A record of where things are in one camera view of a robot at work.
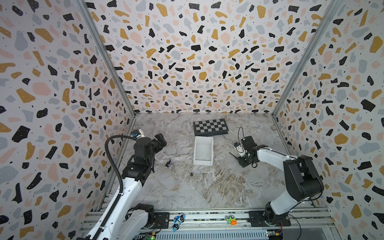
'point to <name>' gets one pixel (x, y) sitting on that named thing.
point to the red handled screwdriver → (236, 157)
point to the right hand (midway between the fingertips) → (243, 157)
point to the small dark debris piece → (191, 174)
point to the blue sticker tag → (177, 220)
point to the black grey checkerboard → (212, 127)
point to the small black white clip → (169, 164)
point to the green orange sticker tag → (231, 220)
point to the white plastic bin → (203, 150)
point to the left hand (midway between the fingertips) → (158, 136)
